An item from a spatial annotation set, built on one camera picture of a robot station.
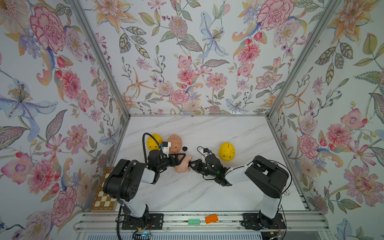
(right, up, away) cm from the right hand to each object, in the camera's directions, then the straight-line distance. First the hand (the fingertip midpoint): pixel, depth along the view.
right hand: (187, 162), depth 88 cm
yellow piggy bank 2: (+24, +6, +1) cm, 25 cm away
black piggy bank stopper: (-2, +7, +12) cm, 14 cm away
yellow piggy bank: (-22, +11, +6) cm, 26 cm away
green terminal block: (+4, -26, -15) cm, 30 cm away
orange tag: (+13, -25, -13) cm, 31 cm away
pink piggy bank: (-7, +11, +5) cm, 14 cm away
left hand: (-2, +4, +1) cm, 4 cm away
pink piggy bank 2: (-2, -2, -3) cm, 4 cm away
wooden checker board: (-43, -18, -12) cm, 48 cm away
